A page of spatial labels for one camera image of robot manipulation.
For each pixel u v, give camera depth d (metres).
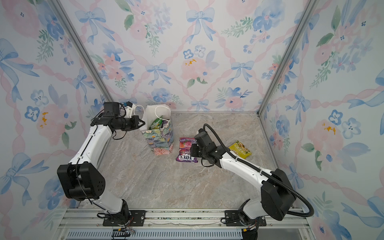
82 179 0.44
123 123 0.70
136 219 0.74
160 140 0.84
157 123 0.91
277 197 0.42
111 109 0.65
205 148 0.62
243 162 0.50
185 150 0.84
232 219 0.73
